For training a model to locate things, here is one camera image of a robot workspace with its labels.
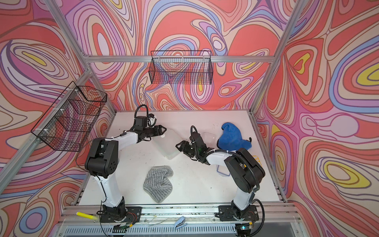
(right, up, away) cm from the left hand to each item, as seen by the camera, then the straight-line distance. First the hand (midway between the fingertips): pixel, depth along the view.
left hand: (164, 130), depth 99 cm
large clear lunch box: (+2, -9, -3) cm, 10 cm away
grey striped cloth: (-1, -29, -20) cm, 35 cm away
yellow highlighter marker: (-33, -43, -26) cm, 60 cm away
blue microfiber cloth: (+46, -6, +2) cm, 47 cm away
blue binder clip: (+12, -44, -27) cm, 53 cm away
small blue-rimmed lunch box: (+37, -25, -10) cm, 46 cm away
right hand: (+10, -13, -9) cm, 19 cm away
